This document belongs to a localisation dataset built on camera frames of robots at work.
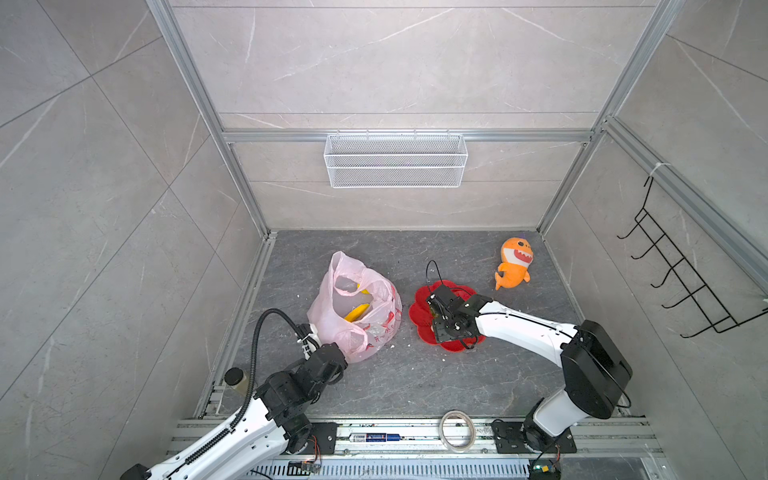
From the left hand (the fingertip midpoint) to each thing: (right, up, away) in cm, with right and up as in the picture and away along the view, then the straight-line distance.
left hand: (341, 342), depth 79 cm
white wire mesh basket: (+15, +56, +21) cm, 62 cm away
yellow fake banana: (+2, +5, +14) cm, 16 cm away
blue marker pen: (+9, -22, -6) cm, 25 cm away
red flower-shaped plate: (+24, +4, +16) cm, 29 cm away
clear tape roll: (+34, -23, -5) cm, 41 cm away
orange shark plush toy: (+57, +24, +23) cm, 66 cm away
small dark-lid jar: (-26, -8, -5) cm, 28 cm away
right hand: (+30, +2, +9) cm, 32 cm away
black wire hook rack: (+80, +11, -20) cm, 83 cm away
